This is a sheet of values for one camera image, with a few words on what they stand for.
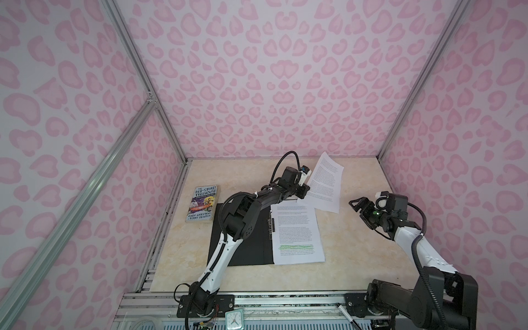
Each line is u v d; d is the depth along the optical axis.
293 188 0.92
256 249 0.86
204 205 0.98
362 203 0.78
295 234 0.90
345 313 0.71
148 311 0.74
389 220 0.64
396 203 0.66
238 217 0.64
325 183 1.07
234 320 0.69
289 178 0.86
